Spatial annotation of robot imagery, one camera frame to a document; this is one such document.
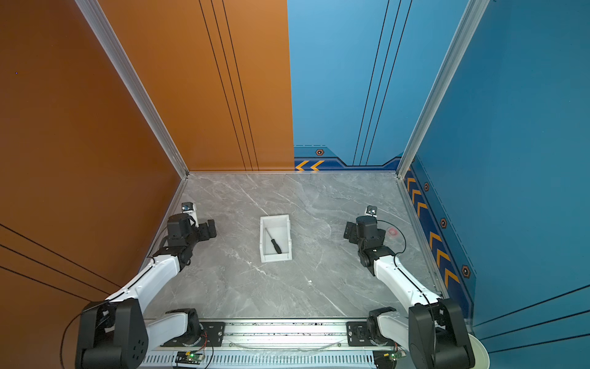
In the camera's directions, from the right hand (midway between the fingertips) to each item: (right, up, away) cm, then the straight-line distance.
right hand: (362, 226), depth 89 cm
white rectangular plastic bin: (-35, -2, +11) cm, 36 cm away
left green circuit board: (-58, -38, -18) cm, 72 cm away
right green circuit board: (+5, -37, -19) cm, 42 cm away
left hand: (-62, +3, 0) cm, 62 cm away
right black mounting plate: (-5, -32, -16) cm, 37 cm away
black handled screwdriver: (-34, -9, +5) cm, 36 cm away
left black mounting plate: (-52, -33, -16) cm, 64 cm away
